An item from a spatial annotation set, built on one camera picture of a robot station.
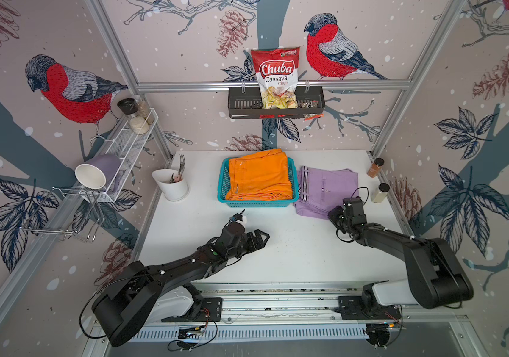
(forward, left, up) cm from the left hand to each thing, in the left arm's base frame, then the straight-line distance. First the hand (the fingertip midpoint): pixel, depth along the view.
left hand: (267, 236), depth 82 cm
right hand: (+14, -26, -4) cm, 30 cm away
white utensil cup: (+23, +42, +3) cm, 48 cm away
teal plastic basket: (+22, +19, +2) cm, 29 cm away
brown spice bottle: (+36, -53, -2) cm, 65 cm away
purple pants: (+25, -26, -6) cm, 37 cm away
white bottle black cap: (+21, -51, +1) cm, 55 cm away
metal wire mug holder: (-5, +54, +28) cm, 61 cm away
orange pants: (+28, +3, +1) cm, 28 cm away
